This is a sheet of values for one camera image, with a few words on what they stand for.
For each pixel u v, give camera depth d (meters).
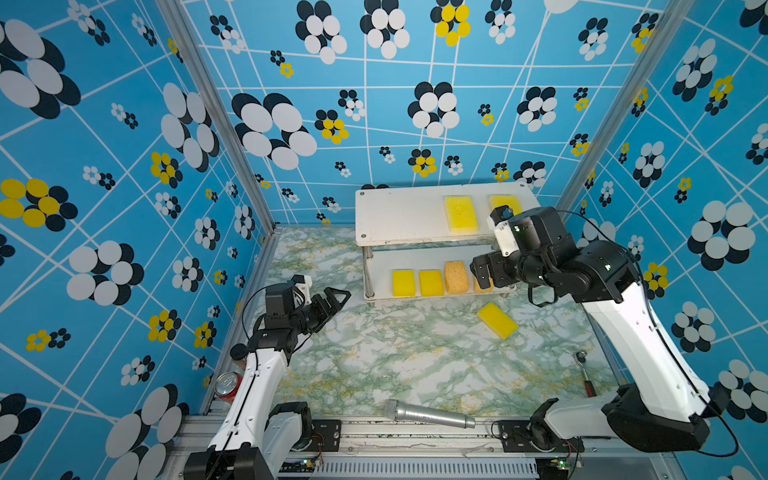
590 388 0.80
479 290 0.75
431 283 0.94
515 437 0.72
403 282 0.95
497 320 0.94
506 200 0.78
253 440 0.41
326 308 0.70
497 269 0.56
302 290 0.74
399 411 0.74
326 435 0.73
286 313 0.61
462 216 0.73
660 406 0.38
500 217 0.54
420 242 0.71
